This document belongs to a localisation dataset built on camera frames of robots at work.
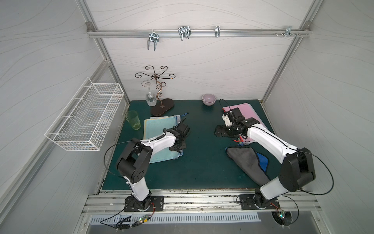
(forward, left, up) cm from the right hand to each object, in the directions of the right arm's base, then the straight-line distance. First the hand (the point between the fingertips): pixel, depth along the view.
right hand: (221, 132), depth 87 cm
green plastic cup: (+8, +57, 0) cm, 58 cm away
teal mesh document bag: (+12, +47, -14) cm, 50 cm away
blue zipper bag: (+17, +40, -13) cm, 46 cm away
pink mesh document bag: (+31, -26, -15) cm, 43 cm away
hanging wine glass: (+18, +46, +10) cm, 50 cm away
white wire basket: (-12, +69, +20) cm, 73 cm away
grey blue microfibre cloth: (-15, -20, -11) cm, 27 cm away
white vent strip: (-45, +48, -15) cm, 68 cm away
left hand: (-6, +25, -10) cm, 28 cm away
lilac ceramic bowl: (+39, +6, -10) cm, 40 cm away
